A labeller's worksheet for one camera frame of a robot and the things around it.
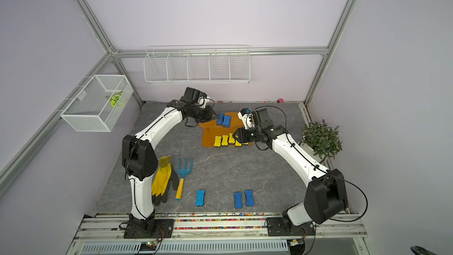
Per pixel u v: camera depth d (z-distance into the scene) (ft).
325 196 1.37
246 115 2.41
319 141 2.53
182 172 2.94
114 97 2.65
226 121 3.00
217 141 3.25
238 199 2.64
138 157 1.72
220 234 2.42
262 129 2.06
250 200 2.61
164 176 2.84
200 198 2.64
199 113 2.59
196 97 2.49
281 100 4.07
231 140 3.25
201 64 3.26
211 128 3.43
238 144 3.16
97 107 2.70
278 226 2.43
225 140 3.25
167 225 2.46
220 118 3.01
